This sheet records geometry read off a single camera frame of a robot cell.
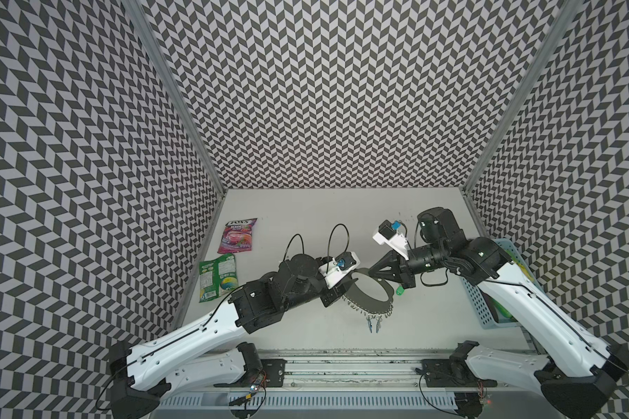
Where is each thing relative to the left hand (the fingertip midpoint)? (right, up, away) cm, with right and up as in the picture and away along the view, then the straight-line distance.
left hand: (347, 273), depth 65 cm
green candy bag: (-43, -7, +24) cm, 50 cm away
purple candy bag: (-40, +6, +34) cm, 53 cm away
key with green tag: (+20, -12, +24) cm, 33 cm away
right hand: (+6, -1, -3) cm, 7 cm away
